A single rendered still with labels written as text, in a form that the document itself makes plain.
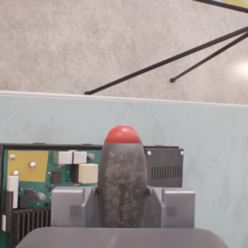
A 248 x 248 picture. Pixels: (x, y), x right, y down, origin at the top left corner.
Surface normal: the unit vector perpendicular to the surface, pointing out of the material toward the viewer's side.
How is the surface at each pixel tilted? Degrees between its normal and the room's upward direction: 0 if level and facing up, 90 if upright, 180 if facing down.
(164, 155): 0
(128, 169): 28
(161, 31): 0
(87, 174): 0
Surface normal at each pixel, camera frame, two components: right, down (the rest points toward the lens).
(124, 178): 0.10, -0.11
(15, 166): 0.66, 0.00
